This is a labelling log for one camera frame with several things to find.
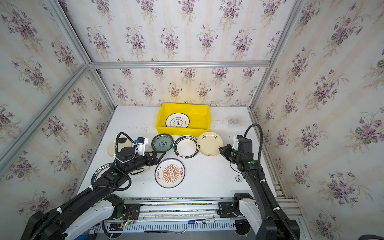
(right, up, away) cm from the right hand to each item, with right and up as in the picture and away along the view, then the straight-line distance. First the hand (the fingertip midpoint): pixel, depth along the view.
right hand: (218, 149), depth 81 cm
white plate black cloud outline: (-26, +16, +30) cm, 43 cm away
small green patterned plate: (-35, +1, +18) cm, 39 cm away
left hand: (-31, -1, -3) cm, 31 cm away
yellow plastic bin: (-9, +19, +32) cm, 38 cm away
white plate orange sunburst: (-28, -15, +5) cm, 32 cm away
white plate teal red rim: (-69, -14, +5) cm, 71 cm away
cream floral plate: (-5, +2, +3) cm, 6 cm away
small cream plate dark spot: (-62, +1, +18) cm, 64 cm away
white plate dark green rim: (-19, -2, +17) cm, 25 cm away
